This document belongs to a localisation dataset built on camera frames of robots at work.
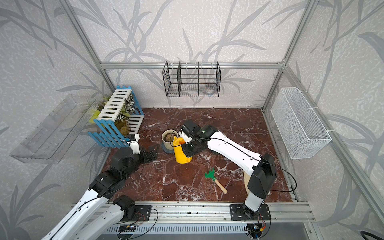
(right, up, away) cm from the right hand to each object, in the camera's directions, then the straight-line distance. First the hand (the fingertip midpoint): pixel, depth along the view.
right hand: (185, 151), depth 77 cm
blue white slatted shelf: (-47, +9, +9) cm, 49 cm away
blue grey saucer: (-13, -4, +19) cm, 23 cm away
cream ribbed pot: (-12, +1, +15) cm, 19 cm away
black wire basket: (+1, +45, +29) cm, 54 cm away
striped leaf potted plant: (-45, +14, +22) cm, 52 cm away
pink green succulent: (-12, +6, +17) cm, 21 cm away
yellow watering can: (-3, -3, +2) cm, 5 cm away
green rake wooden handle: (+14, -16, +10) cm, 24 cm away
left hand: (-16, +3, -3) cm, 16 cm away
